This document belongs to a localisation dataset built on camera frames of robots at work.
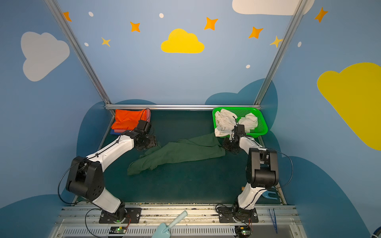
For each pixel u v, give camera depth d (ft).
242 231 2.35
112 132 3.46
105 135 3.73
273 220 2.41
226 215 2.46
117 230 2.34
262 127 3.44
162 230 2.26
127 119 3.53
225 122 3.66
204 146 3.25
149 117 3.73
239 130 2.61
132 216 2.41
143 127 2.35
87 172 1.59
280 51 2.78
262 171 1.60
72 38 2.58
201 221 2.44
